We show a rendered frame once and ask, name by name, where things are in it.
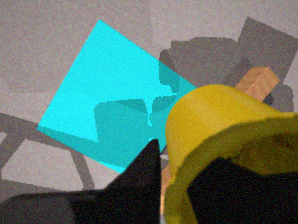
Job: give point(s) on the orange flat strip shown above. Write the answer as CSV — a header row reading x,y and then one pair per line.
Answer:
x,y
257,83

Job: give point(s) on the yellow cup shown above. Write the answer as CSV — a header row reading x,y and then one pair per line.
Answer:
x,y
221,121

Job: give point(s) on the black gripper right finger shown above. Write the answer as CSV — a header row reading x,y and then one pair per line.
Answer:
x,y
227,193

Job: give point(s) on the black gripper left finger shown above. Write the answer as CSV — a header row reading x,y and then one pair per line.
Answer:
x,y
134,197

